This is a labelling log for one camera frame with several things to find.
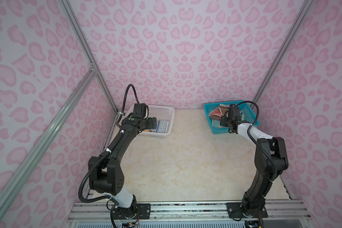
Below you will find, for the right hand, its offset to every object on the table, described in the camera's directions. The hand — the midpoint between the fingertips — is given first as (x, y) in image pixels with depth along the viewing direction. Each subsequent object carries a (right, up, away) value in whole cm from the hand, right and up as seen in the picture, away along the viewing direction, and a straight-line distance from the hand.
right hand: (225, 117), depth 97 cm
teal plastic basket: (+21, +2, +12) cm, 25 cm away
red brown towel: (-2, +3, +14) cm, 15 cm away
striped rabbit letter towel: (-44, -7, +7) cm, 45 cm away
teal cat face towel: (-2, -5, +14) cm, 15 cm away
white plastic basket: (-47, +4, +24) cm, 53 cm away
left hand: (-49, -3, -10) cm, 50 cm away
